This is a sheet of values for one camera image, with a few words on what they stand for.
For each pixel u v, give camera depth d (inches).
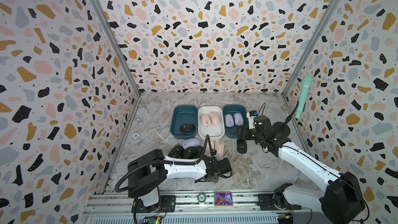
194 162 20.9
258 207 28.8
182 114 43.1
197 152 34.5
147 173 18.1
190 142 35.8
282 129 39.5
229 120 40.5
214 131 39.7
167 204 28.8
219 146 35.5
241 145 35.7
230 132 36.4
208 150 30.4
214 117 40.4
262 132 24.8
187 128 38.4
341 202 16.0
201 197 27.6
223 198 29.3
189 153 34.5
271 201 29.1
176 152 34.7
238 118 40.6
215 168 25.0
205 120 40.3
